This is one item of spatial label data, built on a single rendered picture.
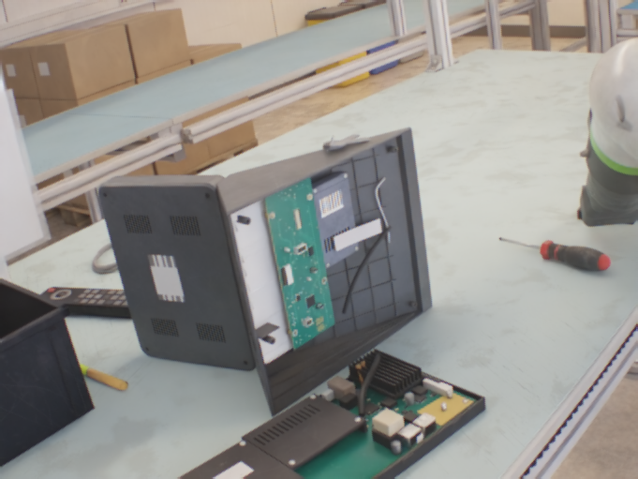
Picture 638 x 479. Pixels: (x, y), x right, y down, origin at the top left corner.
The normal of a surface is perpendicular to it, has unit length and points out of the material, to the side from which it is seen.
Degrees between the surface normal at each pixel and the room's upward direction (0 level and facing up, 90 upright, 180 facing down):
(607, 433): 0
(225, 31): 90
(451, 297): 0
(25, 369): 90
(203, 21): 90
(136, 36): 90
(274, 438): 0
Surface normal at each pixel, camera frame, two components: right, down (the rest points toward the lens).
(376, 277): 0.37, 0.30
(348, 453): -0.15, -0.91
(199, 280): -0.40, 0.40
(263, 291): 0.71, 0.17
